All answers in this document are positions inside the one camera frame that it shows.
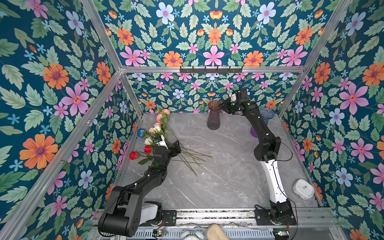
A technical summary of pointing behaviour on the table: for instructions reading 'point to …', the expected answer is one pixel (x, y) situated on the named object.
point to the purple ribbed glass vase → (267, 114)
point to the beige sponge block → (215, 232)
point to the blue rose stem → (140, 132)
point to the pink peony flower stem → (162, 119)
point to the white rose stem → (191, 150)
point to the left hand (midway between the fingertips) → (174, 141)
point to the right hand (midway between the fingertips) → (224, 103)
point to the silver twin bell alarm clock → (192, 232)
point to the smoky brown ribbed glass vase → (213, 121)
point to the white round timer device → (303, 189)
